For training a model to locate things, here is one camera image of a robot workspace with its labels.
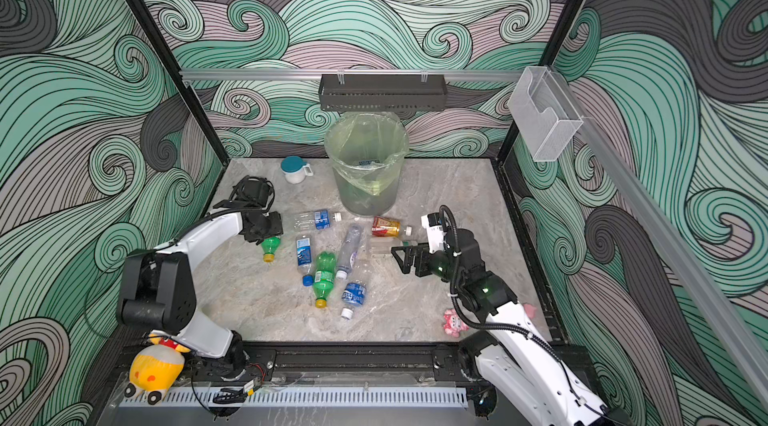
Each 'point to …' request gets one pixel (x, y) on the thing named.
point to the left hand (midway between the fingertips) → (273, 227)
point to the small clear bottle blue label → (353, 295)
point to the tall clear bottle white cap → (350, 247)
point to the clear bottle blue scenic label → (304, 259)
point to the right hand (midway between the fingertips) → (406, 249)
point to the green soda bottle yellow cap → (324, 275)
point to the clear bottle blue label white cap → (319, 219)
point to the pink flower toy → (452, 324)
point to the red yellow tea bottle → (384, 227)
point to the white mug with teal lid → (295, 169)
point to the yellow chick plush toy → (155, 368)
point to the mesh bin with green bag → (366, 150)
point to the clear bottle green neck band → (382, 246)
